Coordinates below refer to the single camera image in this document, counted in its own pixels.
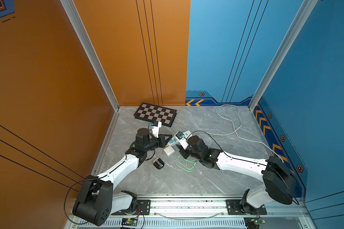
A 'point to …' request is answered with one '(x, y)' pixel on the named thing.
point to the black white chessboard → (151, 113)
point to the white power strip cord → (235, 133)
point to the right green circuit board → (252, 223)
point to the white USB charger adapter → (169, 150)
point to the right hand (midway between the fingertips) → (179, 142)
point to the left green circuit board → (129, 222)
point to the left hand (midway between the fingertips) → (172, 135)
